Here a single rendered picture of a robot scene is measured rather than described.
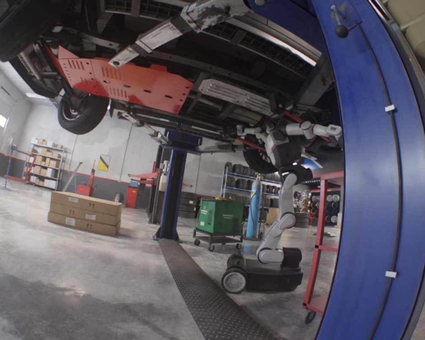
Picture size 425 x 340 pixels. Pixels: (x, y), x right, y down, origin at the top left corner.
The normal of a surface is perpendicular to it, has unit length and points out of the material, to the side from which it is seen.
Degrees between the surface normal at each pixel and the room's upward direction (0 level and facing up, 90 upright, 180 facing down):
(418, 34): 90
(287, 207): 90
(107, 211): 90
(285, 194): 114
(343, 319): 90
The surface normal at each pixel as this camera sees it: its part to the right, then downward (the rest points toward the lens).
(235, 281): -0.15, -0.20
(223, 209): 0.62, -0.14
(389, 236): -0.93, -0.18
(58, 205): 0.34, -0.14
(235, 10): -0.13, 0.97
